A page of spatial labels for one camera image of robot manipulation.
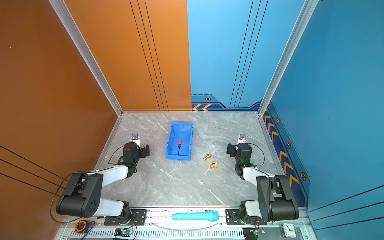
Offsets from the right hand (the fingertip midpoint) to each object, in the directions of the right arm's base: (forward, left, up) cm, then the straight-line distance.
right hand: (236, 144), depth 92 cm
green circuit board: (-44, +60, -8) cm, 75 cm away
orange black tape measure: (-42, +78, -3) cm, 89 cm away
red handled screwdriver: (+5, +37, -6) cm, 38 cm away
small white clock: (-44, -17, -6) cm, 47 cm away
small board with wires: (-44, -1, -10) cm, 45 cm away
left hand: (+1, +61, +1) cm, 61 cm away
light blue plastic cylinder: (-38, +18, -4) cm, 42 cm away
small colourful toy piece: (-12, +15, -5) cm, 19 cm away
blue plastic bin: (+16, +34, -7) cm, 39 cm away
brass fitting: (-5, +18, -6) cm, 19 cm away
